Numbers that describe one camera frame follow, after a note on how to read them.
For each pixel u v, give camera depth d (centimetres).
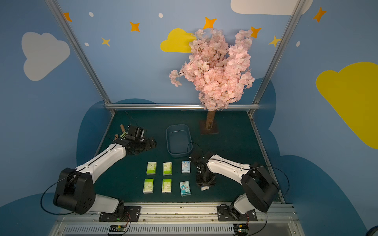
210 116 101
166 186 82
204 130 110
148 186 82
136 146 72
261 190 43
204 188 78
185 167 89
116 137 104
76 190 42
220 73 66
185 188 80
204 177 70
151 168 88
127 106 127
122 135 105
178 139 102
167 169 88
